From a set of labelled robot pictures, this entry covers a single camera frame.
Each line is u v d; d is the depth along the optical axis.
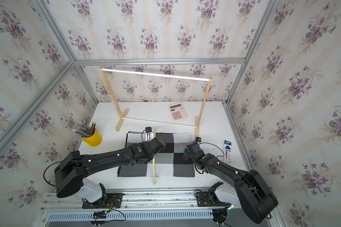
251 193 0.41
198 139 0.80
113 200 0.73
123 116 1.08
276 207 0.42
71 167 0.48
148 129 0.72
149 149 0.61
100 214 0.72
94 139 0.88
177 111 1.11
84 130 0.88
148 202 0.73
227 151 0.90
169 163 0.86
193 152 0.68
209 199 0.73
